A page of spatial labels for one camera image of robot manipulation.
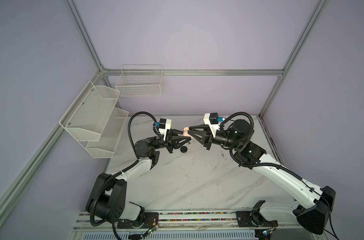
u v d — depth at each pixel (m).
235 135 0.50
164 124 0.55
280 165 0.45
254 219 0.65
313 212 0.39
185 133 0.59
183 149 0.99
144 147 0.56
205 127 0.51
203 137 0.55
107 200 0.42
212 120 0.49
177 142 0.60
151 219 0.74
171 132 0.61
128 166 0.51
